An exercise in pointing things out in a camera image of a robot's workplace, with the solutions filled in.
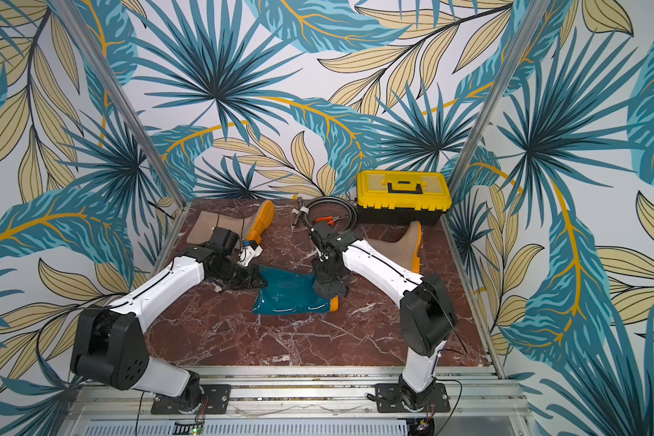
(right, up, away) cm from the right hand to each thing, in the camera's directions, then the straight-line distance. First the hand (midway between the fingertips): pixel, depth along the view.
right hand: (326, 274), depth 86 cm
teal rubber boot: (-11, -5, -3) cm, 12 cm away
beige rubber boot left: (-30, +15, +21) cm, 40 cm away
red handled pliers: (+2, +18, +27) cm, 33 cm away
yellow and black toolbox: (+27, +27, +16) cm, 41 cm away
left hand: (-19, -3, -4) cm, 19 cm away
